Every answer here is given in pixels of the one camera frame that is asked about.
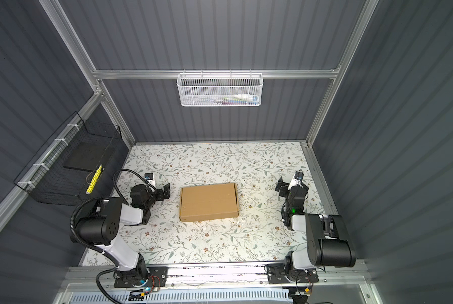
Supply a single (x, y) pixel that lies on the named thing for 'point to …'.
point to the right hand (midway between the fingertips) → (294, 180)
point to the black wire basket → (46, 180)
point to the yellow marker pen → (92, 185)
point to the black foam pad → (87, 156)
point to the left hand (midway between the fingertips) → (159, 184)
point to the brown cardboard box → (210, 201)
